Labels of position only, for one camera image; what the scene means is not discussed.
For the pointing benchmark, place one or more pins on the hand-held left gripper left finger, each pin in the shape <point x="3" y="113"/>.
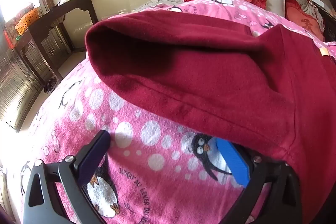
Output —
<point x="94" y="157"/>

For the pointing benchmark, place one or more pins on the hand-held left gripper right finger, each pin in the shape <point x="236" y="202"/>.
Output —
<point x="233" y="161"/>

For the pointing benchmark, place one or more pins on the dark red fleece garment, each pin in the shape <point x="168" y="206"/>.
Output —
<point x="197" y="69"/>

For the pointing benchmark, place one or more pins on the pink penguin print blanket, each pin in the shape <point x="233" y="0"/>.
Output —
<point x="147" y="140"/>

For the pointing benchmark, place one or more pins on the pair of dark shoes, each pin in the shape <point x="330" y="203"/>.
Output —
<point x="51" y="85"/>

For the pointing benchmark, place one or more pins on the wooden louvred cabinet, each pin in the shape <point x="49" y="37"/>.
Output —
<point x="15" y="87"/>

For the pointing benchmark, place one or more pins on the dark wooden table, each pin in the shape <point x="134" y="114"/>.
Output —
<point x="65" y="7"/>

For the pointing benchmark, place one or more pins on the orange plastic basket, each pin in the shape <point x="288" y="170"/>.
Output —
<point x="26" y="20"/>

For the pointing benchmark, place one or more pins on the small red heart cushion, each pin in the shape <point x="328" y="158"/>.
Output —
<point x="304" y="22"/>

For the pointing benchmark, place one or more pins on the white pillow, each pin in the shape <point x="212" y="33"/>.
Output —
<point x="274" y="1"/>

